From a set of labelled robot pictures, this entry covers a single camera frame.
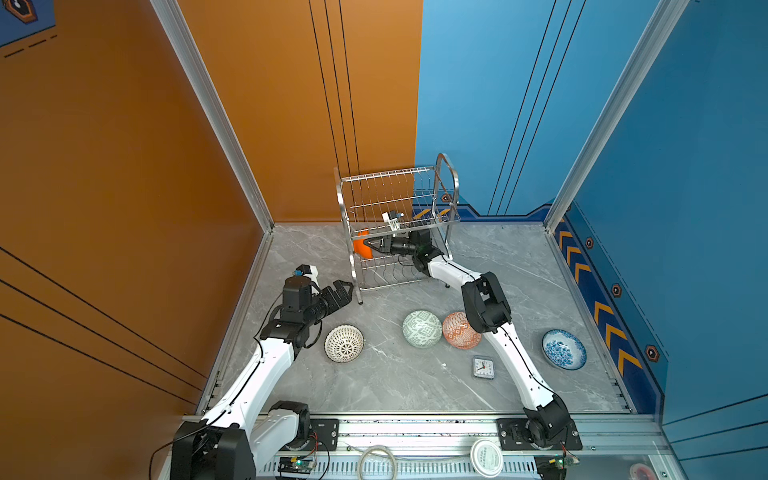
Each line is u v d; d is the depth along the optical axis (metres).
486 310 0.70
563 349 0.87
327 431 0.74
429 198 0.90
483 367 0.82
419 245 0.88
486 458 0.66
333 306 0.72
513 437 0.72
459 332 0.90
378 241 0.94
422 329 0.91
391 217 0.96
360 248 0.97
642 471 0.68
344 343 0.87
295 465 0.70
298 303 0.62
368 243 0.96
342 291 0.74
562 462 0.70
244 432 0.42
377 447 0.71
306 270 0.74
